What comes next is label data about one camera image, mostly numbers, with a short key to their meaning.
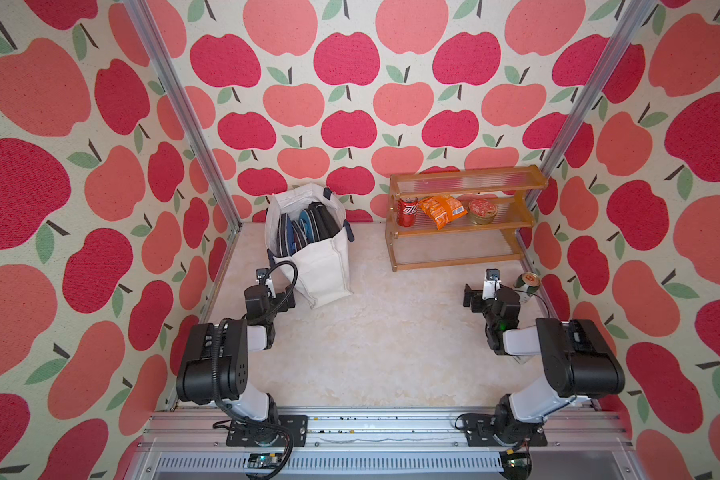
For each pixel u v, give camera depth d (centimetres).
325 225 99
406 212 93
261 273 82
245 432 69
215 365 45
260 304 73
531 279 91
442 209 99
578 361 53
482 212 99
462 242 121
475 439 73
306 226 99
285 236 88
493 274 82
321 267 87
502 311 73
